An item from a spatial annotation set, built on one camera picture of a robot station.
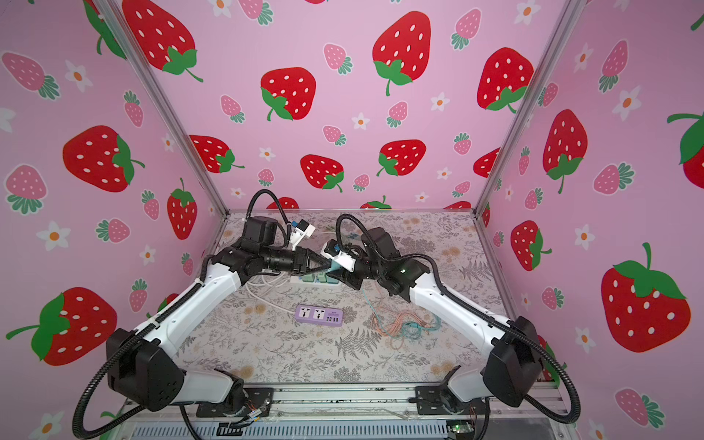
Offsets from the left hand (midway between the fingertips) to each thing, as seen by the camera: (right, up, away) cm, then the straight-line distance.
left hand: (329, 266), depth 72 cm
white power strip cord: (-24, -10, +25) cm, 36 cm away
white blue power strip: (-15, -8, +24) cm, 29 cm away
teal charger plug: (+1, 0, 0) cm, 1 cm away
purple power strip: (-5, -18, +16) cm, 24 cm away
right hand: (-1, -1, +1) cm, 1 cm away
